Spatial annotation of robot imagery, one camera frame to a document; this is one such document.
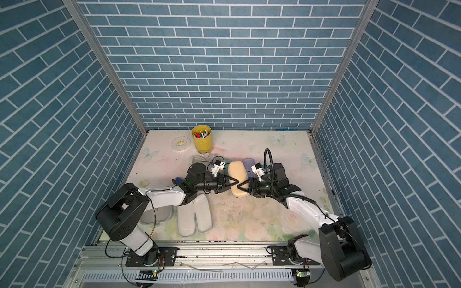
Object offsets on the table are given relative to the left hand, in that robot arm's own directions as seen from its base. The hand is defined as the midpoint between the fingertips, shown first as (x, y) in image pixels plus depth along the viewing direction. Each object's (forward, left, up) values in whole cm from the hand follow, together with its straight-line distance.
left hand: (240, 186), depth 78 cm
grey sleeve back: (+25, +19, -15) cm, 35 cm away
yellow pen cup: (+31, +21, -3) cm, 38 cm away
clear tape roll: (+40, +38, -16) cm, 57 cm away
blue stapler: (+10, +33, -13) cm, 37 cm away
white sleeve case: (+9, +2, 0) cm, 9 cm away
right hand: (0, -1, -2) cm, 3 cm away
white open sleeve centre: (-4, +19, -13) cm, 23 cm away
